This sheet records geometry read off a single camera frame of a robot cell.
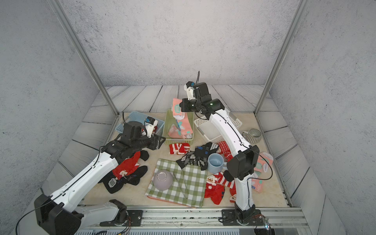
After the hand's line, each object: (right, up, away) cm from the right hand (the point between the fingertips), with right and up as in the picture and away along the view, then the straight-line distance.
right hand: (179, 104), depth 78 cm
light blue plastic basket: (-33, -5, +37) cm, 50 cm away
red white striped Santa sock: (+23, -42, +8) cm, 48 cm away
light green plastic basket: (-11, -8, +36) cm, 39 cm away
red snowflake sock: (+20, -48, +3) cm, 52 cm away
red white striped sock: (-2, -27, +18) cm, 33 cm away
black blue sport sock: (+15, -27, +15) cm, 34 cm away
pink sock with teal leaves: (+1, -13, +13) cm, 19 cm away
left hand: (-8, -17, -2) cm, 19 cm away
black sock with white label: (-37, -44, +5) cm, 58 cm away
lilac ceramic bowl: (-9, -41, +1) cm, 42 cm away
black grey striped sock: (+6, -32, +13) cm, 35 cm away
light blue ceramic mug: (+21, -35, +13) cm, 43 cm away
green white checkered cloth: (+5, -45, +5) cm, 46 cm away
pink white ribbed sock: (-7, -16, +27) cm, 32 cm away
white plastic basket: (+18, -17, +30) cm, 38 cm away
